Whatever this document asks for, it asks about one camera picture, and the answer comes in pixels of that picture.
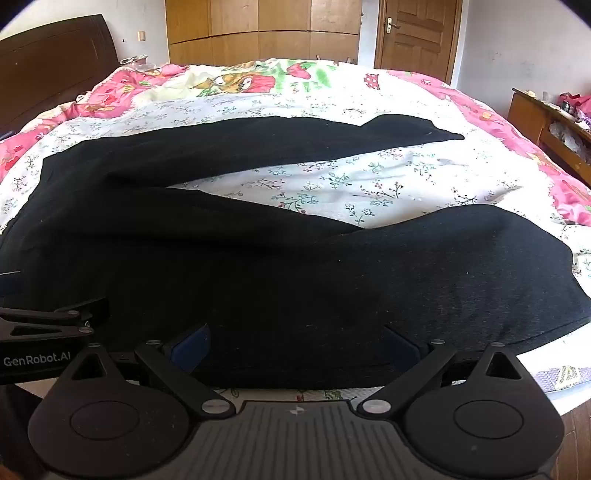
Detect floral printed bed cover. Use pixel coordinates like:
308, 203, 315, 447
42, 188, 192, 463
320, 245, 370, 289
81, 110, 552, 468
0, 59, 591, 418

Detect pink clutter on desk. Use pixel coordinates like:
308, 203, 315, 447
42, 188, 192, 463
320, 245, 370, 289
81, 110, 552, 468
556, 91, 591, 132

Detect black pants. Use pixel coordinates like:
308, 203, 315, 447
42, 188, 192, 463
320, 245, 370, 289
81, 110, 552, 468
0, 114, 591, 389

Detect wooden door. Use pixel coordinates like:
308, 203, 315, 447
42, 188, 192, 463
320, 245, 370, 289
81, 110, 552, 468
374, 0, 463, 86

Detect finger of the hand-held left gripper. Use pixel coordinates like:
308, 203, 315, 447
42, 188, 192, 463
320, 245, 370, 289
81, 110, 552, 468
0, 298, 110, 343

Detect wooden side desk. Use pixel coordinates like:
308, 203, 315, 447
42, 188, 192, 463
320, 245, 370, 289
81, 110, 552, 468
508, 88, 591, 188

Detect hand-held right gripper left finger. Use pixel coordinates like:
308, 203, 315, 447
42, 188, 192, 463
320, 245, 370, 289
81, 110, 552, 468
65, 323, 236, 418

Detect dark wooden headboard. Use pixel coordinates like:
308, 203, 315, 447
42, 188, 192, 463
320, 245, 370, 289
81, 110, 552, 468
0, 14, 123, 134

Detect wooden wardrobe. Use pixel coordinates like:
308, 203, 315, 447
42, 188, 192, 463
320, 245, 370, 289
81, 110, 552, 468
165, 0, 361, 66

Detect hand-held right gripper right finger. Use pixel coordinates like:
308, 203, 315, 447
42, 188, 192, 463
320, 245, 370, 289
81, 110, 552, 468
362, 325, 525, 416

